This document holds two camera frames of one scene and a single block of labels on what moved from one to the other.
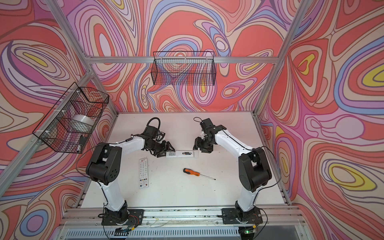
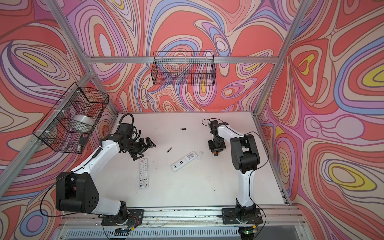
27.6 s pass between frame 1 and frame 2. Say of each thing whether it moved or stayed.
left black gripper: moved
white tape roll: stayed
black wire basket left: stayed
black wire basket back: stayed
